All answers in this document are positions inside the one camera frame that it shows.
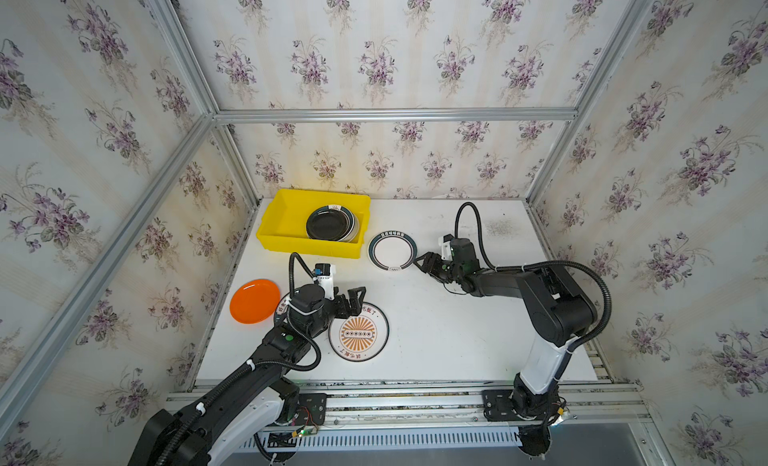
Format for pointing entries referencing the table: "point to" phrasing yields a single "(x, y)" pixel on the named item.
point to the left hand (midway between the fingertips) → (352, 286)
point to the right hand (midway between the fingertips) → (415, 266)
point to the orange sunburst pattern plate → (360, 338)
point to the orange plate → (254, 301)
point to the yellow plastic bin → (282, 227)
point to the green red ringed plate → (392, 251)
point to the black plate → (331, 222)
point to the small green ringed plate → (353, 226)
